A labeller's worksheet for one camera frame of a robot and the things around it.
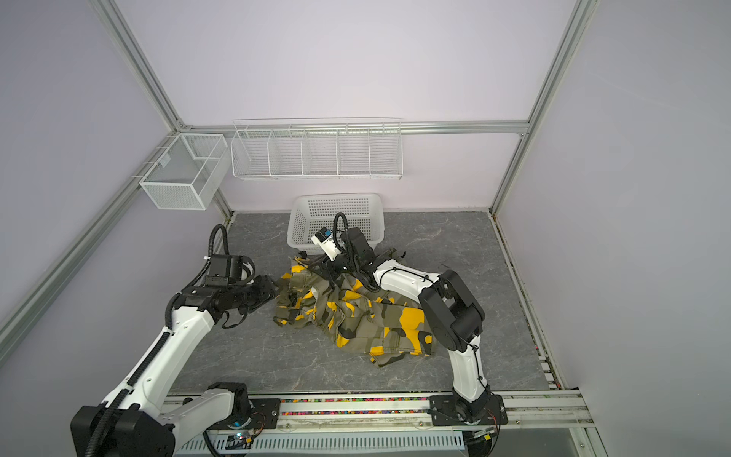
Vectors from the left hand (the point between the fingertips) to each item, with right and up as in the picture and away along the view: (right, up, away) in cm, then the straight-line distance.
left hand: (277, 294), depth 80 cm
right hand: (+9, +7, +6) cm, 13 cm away
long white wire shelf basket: (+7, +49, +22) cm, 54 cm away
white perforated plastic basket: (+1, +26, +36) cm, 44 cm away
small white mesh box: (-38, +39, +20) cm, 58 cm away
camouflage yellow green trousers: (+28, -11, +5) cm, 31 cm away
